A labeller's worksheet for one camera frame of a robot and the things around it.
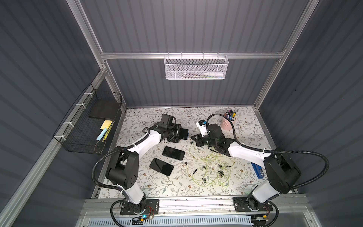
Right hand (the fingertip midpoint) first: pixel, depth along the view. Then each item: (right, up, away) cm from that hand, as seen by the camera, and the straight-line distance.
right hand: (193, 136), depth 85 cm
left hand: (-5, +3, +3) cm, 6 cm away
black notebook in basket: (-50, +16, -7) cm, 53 cm away
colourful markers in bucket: (+26, +14, +12) cm, 32 cm away
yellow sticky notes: (-48, +8, -9) cm, 50 cm away
